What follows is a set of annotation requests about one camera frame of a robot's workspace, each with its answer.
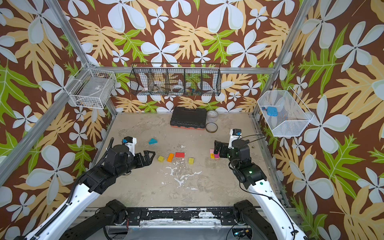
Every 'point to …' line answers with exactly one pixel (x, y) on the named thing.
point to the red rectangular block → (181, 155)
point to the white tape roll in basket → (177, 88)
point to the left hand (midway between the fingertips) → (148, 153)
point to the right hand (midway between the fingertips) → (221, 141)
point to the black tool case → (188, 118)
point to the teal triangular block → (152, 141)
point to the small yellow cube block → (191, 161)
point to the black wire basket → (176, 79)
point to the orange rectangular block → (170, 157)
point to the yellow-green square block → (161, 158)
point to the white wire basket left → (91, 88)
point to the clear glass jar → (212, 116)
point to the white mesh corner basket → (293, 115)
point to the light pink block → (212, 151)
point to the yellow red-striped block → (212, 155)
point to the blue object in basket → (272, 111)
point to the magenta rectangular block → (217, 155)
